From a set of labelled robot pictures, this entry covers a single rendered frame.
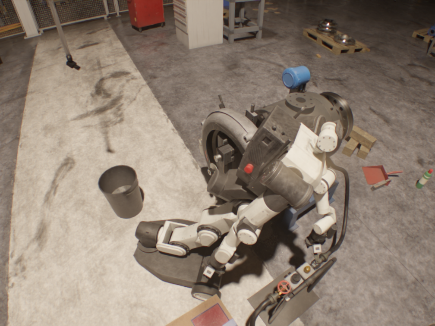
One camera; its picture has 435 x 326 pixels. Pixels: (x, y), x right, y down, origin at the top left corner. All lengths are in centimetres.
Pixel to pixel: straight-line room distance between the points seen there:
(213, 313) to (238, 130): 98
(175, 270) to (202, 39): 442
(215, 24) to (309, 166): 470
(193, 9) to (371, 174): 398
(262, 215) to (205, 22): 469
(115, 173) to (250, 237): 154
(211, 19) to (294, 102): 374
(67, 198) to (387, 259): 285
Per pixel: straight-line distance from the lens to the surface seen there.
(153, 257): 191
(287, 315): 195
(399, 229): 266
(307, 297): 203
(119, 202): 214
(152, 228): 180
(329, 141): 93
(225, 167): 176
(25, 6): 839
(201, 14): 525
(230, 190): 114
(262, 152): 96
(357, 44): 623
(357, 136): 312
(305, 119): 120
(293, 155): 91
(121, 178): 234
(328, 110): 201
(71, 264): 230
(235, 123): 151
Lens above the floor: 186
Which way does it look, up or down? 45 degrees down
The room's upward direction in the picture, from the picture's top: straight up
